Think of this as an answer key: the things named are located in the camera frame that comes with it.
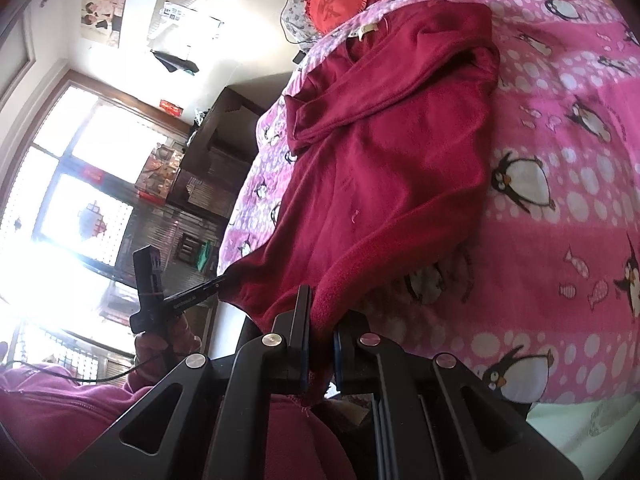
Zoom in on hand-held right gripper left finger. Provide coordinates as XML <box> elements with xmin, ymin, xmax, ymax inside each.
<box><xmin>60</xmin><ymin>285</ymin><xmax>316</xmax><ymax>480</ymax></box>

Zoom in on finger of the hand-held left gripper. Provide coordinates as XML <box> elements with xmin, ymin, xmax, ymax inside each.
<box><xmin>199</xmin><ymin>275</ymin><xmax>234</xmax><ymax>302</ymax></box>

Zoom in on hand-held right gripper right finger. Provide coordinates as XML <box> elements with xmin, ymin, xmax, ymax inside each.
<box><xmin>332</xmin><ymin>310</ymin><xmax>583</xmax><ymax>480</ymax></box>

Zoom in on maroon fleece sweater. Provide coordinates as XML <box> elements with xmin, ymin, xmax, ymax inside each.
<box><xmin>227</xmin><ymin>2</ymin><xmax>501</xmax><ymax>411</ymax></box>

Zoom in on person's left forearm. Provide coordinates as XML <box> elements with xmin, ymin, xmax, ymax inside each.
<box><xmin>0</xmin><ymin>364</ymin><xmax>166</xmax><ymax>480</ymax></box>

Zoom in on person's left hand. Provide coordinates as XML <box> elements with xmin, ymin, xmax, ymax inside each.
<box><xmin>134</xmin><ymin>310</ymin><xmax>203</xmax><ymax>376</ymax></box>

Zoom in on green item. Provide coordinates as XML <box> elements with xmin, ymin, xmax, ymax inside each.
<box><xmin>195</xmin><ymin>240</ymin><xmax>217</xmax><ymax>273</ymax></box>

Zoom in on red window decoration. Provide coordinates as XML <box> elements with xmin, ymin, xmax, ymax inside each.
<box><xmin>77</xmin><ymin>200</ymin><xmax>111</xmax><ymax>238</ymax></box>

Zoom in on person's pink jacket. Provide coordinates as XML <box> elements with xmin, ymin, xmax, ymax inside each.
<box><xmin>267</xmin><ymin>392</ymin><xmax>358</xmax><ymax>480</ymax></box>

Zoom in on colourful printed box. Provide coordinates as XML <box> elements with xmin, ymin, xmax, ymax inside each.
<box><xmin>135</xmin><ymin>142</ymin><xmax>181</xmax><ymax>206</ymax></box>

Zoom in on dark wooden cabinet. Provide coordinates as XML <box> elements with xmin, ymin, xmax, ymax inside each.
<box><xmin>165</xmin><ymin>86</ymin><xmax>268</xmax><ymax>218</ymax></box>

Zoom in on wooden framed window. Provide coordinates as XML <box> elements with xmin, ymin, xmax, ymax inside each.
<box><xmin>0</xmin><ymin>72</ymin><xmax>201</xmax><ymax>376</ymax></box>

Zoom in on pink penguin print blanket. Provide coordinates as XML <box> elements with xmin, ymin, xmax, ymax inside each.
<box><xmin>217</xmin><ymin>0</ymin><xmax>640</xmax><ymax>406</ymax></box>

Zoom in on pale bed sheet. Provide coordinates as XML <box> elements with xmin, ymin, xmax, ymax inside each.
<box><xmin>520</xmin><ymin>394</ymin><xmax>640</xmax><ymax>480</ymax></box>

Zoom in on floral print pillow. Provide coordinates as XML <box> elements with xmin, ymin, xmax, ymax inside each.
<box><xmin>280</xmin><ymin>0</ymin><xmax>361</xmax><ymax>43</ymax></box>

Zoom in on red heart cushion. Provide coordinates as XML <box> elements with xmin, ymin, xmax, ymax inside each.
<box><xmin>302</xmin><ymin>0</ymin><xmax>391</xmax><ymax>38</ymax></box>

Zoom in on black cable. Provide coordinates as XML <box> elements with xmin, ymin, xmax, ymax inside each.
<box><xmin>0</xmin><ymin>357</ymin><xmax>148</xmax><ymax>385</ymax></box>

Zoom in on dark wall-hung object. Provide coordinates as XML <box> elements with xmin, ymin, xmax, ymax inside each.
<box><xmin>150</xmin><ymin>49</ymin><xmax>200</xmax><ymax>75</ymax></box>

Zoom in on white wall papers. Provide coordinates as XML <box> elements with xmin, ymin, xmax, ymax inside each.
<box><xmin>150</xmin><ymin>2</ymin><xmax>226</xmax><ymax>48</ymax></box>

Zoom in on wall poster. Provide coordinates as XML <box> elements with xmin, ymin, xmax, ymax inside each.
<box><xmin>80</xmin><ymin>0</ymin><xmax>130</xmax><ymax>48</ymax></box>

